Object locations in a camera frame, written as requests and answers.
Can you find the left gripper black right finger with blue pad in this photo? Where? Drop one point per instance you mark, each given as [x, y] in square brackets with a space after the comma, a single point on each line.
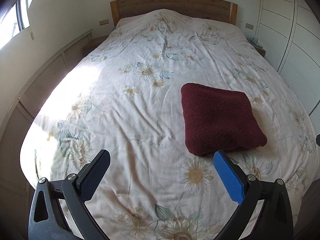
[275, 219]

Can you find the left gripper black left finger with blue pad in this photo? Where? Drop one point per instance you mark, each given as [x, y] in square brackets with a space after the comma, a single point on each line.
[46, 218]

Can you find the dark red knitted sweater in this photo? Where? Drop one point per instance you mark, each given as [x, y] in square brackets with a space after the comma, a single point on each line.
[218, 119]

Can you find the radiator cover panel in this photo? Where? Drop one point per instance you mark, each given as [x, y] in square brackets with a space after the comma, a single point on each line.
[16, 192]

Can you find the wooden nightstand right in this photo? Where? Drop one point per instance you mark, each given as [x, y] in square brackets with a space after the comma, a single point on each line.
[257, 47]

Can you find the white wardrobe with doors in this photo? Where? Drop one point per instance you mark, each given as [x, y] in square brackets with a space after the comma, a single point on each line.
[289, 33]

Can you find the white floral bed cover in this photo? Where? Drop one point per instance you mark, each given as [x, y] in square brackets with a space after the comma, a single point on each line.
[125, 97]

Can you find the wooden headboard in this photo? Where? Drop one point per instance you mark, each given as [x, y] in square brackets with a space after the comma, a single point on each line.
[218, 10]

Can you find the beige wall socket right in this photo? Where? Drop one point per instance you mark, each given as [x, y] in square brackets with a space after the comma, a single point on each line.
[249, 26]

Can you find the beige wall socket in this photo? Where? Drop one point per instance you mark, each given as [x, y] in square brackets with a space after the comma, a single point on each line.
[104, 22]
[249, 26]

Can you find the beige wall socket left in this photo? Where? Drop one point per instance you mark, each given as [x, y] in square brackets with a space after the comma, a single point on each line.
[104, 22]

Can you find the window with dark frame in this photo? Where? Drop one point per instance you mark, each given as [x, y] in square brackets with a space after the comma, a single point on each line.
[14, 18]

